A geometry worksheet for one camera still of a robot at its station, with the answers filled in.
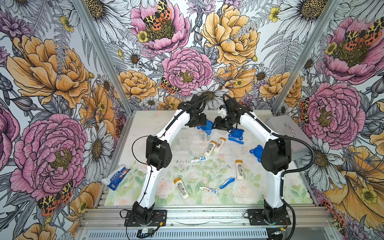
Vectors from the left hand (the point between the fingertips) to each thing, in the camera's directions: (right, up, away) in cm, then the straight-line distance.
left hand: (200, 127), depth 93 cm
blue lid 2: (+26, -5, +12) cm, 29 cm away
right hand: (+9, -2, -2) cm, 9 cm away
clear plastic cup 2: (-9, -7, 0) cm, 11 cm away
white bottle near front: (-10, -33, -12) cm, 36 cm away
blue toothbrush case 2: (+15, -31, -8) cm, 35 cm away
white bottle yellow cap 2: (+12, -12, +6) cm, 18 cm away
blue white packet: (-48, -28, -9) cm, 57 cm away
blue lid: (+5, -1, +3) cm, 5 cm away
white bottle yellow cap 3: (+23, -24, -4) cm, 33 cm away
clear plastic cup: (+2, -7, +6) cm, 9 cm away
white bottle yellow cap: (+6, -14, +4) cm, 16 cm away
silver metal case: (+51, +1, -3) cm, 51 cm away
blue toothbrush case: (+24, -9, +10) cm, 28 cm away
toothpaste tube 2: (+5, -34, -12) cm, 36 cm away
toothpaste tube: (+2, -20, +1) cm, 20 cm away
